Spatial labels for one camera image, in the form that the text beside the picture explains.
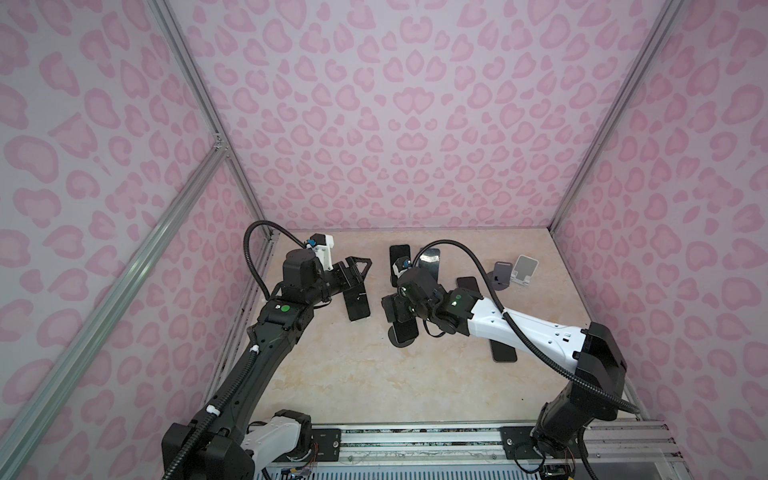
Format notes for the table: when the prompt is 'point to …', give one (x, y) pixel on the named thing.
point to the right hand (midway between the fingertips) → (397, 296)
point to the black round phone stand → (394, 341)
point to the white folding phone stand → (524, 270)
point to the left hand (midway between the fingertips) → (364, 261)
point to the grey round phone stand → (500, 276)
